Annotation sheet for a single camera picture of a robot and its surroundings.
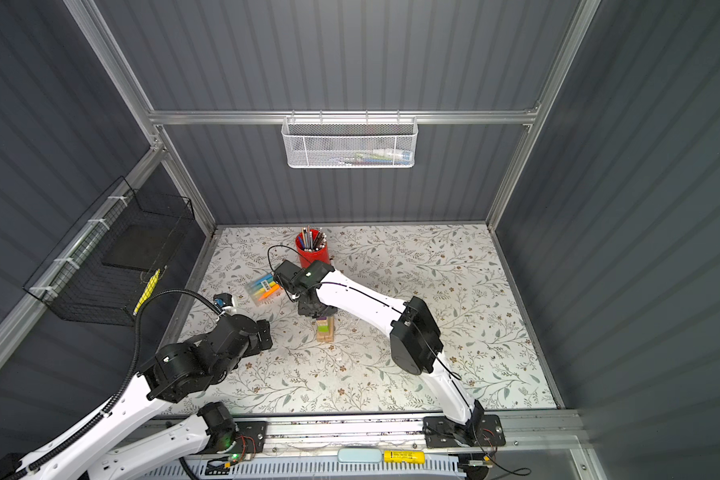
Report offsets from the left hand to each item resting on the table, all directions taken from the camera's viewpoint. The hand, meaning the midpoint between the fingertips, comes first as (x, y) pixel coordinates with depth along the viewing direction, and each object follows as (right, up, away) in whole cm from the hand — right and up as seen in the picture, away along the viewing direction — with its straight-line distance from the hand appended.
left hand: (255, 329), depth 72 cm
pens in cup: (+7, +22, +27) cm, 36 cm away
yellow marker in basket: (-24, +10, -3) cm, 26 cm away
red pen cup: (+7, +17, +24) cm, 31 cm away
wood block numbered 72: (+15, -6, +17) cm, 23 cm away
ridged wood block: (+15, -3, +13) cm, 20 cm away
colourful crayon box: (-9, +6, +29) cm, 30 cm away
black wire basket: (-37, +15, 0) cm, 40 cm away
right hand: (+13, +1, +13) cm, 19 cm away
